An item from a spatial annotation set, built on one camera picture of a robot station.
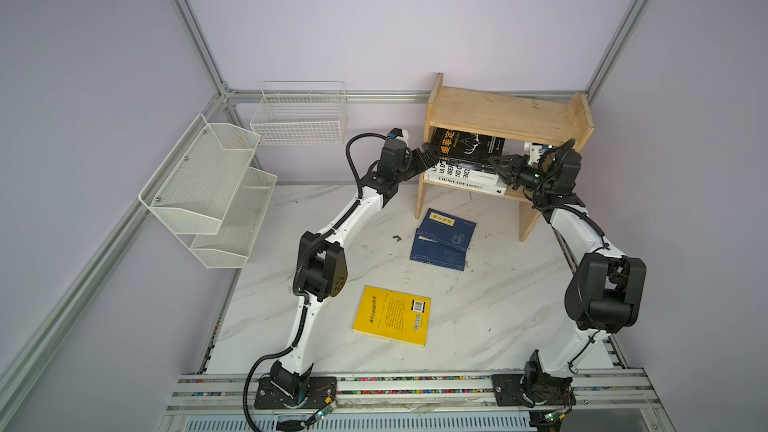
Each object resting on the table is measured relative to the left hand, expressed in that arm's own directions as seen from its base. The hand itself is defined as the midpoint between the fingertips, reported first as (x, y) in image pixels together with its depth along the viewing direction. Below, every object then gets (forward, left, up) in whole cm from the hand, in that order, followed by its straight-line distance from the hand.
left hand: (431, 154), depth 89 cm
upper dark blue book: (-8, -8, -27) cm, 29 cm away
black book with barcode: (-6, -10, +2) cm, 11 cm away
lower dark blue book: (-16, -1, -29) cm, 33 cm away
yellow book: (-38, +11, -29) cm, 49 cm away
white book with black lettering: (-4, -5, -2) cm, 7 cm away
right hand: (-7, -14, +4) cm, 17 cm away
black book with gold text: (0, -9, +4) cm, 9 cm away
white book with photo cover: (-7, -14, -6) cm, 17 cm away
